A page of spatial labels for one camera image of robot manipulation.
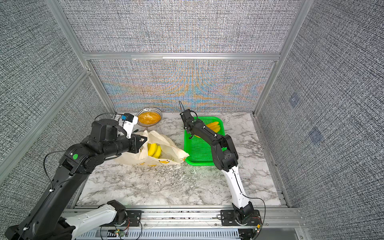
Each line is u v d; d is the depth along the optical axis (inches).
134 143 21.0
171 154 35.1
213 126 39.7
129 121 21.1
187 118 32.1
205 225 28.8
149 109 47.3
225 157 23.4
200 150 38.5
